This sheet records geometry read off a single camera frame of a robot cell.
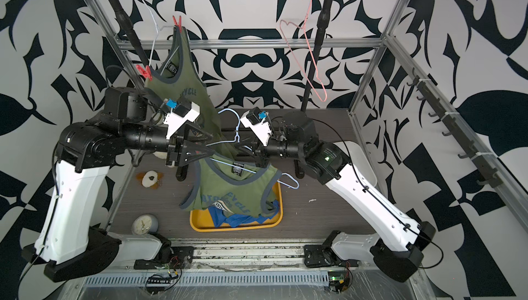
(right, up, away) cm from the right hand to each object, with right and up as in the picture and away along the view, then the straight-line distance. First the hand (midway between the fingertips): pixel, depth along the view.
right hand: (238, 141), depth 58 cm
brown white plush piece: (-43, -18, +33) cm, 57 cm away
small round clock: (-38, -32, +21) cm, 54 cm away
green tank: (-4, -12, +10) cm, 16 cm away
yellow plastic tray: (-17, -33, +26) cm, 45 cm away
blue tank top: (-9, -30, +22) cm, 38 cm away
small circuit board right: (+33, -49, +13) cm, 60 cm away
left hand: (-7, 0, -5) cm, 8 cm away
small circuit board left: (-30, -50, +15) cm, 60 cm away
